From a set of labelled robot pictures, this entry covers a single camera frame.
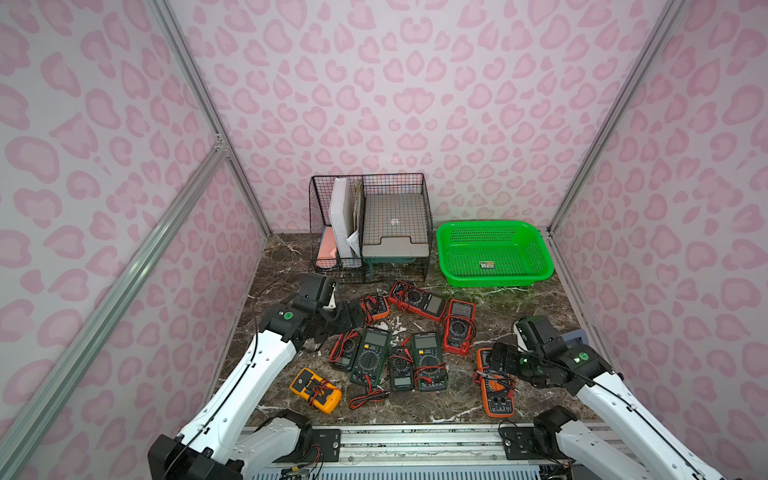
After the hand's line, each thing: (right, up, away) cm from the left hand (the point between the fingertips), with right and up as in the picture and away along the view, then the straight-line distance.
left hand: (354, 315), depth 77 cm
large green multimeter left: (+4, -14, +9) cm, 17 cm away
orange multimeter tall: (+37, -19, +2) cm, 42 cm away
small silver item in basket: (+44, +12, +33) cm, 57 cm away
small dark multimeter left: (-4, -12, +9) cm, 16 cm away
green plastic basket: (+48, +16, +37) cm, 62 cm away
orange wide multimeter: (+4, -1, +17) cm, 17 cm away
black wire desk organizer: (+1, +10, +27) cm, 29 cm away
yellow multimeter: (-8, -21, +1) cm, 22 cm away
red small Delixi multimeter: (+29, -6, +11) cm, 32 cm away
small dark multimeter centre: (+12, -16, +5) cm, 20 cm away
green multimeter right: (+20, -16, +5) cm, 26 cm away
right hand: (+38, -12, +1) cm, 40 cm away
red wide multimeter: (+18, +1, +19) cm, 26 cm away
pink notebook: (-14, +18, +35) cm, 42 cm away
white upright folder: (-6, +29, +14) cm, 33 cm away
